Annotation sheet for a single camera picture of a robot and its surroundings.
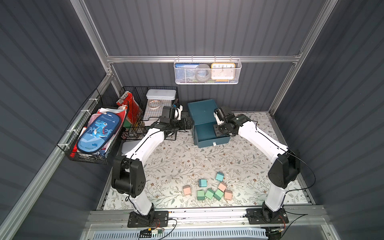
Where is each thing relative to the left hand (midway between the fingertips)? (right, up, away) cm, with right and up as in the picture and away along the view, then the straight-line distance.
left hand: (190, 122), depth 86 cm
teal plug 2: (+7, -34, -3) cm, 35 cm away
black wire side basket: (-49, +9, -9) cm, 51 cm away
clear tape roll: (-25, +13, +13) cm, 31 cm away
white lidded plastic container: (-22, +20, +16) cm, 34 cm away
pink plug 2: (+18, -36, -4) cm, 40 cm away
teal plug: (+17, -32, 0) cm, 36 cm away
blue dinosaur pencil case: (-39, -5, -21) cm, 45 cm away
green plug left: (+6, -39, -7) cm, 40 cm away
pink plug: (-1, -37, -5) cm, 38 cm away
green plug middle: (+11, -38, -7) cm, 40 cm away
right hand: (+18, -3, +1) cm, 19 cm away
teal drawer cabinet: (+7, +6, +6) cm, 11 cm away
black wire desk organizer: (-26, +4, +5) cm, 26 cm away
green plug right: (+16, -39, -7) cm, 42 cm away
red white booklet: (-45, +9, +29) cm, 55 cm away
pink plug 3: (+21, -39, -6) cm, 45 cm away
